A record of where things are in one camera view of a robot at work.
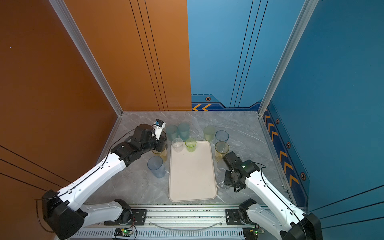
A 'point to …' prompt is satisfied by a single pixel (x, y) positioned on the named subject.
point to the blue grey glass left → (155, 164)
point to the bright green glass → (190, 143)
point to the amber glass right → (221, 149)
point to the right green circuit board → (252, 233)
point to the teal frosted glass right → (183, 129)
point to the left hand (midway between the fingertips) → (165, 136)
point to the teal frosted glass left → (172, 132)
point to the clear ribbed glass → (220, 180)
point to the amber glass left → (163, 154)
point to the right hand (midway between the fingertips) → (228, 183)
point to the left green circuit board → (123, 232)
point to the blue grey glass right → (222, 135)
